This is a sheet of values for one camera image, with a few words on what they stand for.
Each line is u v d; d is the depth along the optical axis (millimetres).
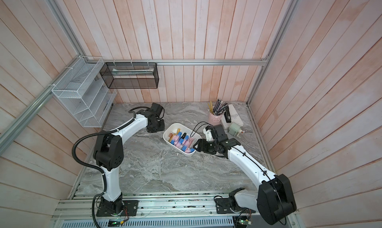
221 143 621
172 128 989
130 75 1047
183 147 929
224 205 736
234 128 953
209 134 776
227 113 1070
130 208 727
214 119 1006
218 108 1028
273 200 400
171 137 981
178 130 1034
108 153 521
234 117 1100
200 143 743
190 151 920
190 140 974
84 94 750
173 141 953
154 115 751
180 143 952
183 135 1000
